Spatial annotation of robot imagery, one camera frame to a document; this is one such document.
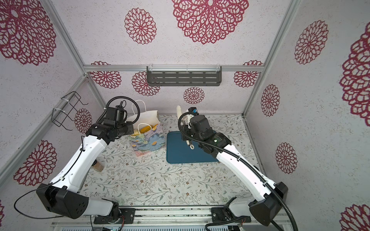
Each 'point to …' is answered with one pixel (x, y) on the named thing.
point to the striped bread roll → (136, 132)
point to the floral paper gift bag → (149, 135)
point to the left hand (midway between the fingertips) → (129, 129)
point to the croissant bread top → (147, 128)
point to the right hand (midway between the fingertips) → (182, 125)
